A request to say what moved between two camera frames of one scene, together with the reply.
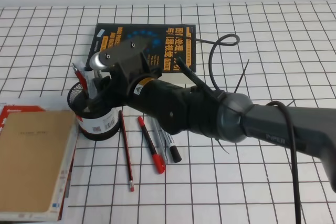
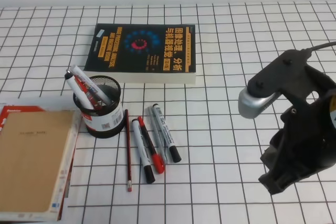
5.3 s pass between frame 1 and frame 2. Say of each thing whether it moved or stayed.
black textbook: stayed
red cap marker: stayed
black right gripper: moved
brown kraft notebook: stayed
